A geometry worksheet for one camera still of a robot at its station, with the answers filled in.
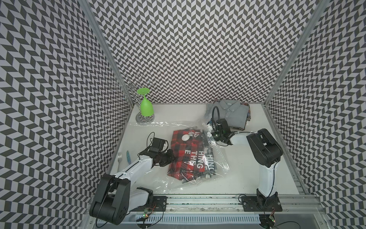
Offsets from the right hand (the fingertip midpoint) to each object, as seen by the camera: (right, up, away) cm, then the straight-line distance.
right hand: (197, 141), depth 91 cm
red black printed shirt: (-4, -8, -7) cm, 11 cm away
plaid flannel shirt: (+39, +15, +13) cm, 44 cm away
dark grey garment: (+27, +18, +11) cm, 35 cm away
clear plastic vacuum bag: (-23, -20, -11) cm, 32 cm away
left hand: (-14, -10, -5) cm, 18 cm away
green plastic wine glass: (-32, +21, -3) cm, 39 cm away
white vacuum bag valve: (-8, +3, -1) cm, 8 cm away
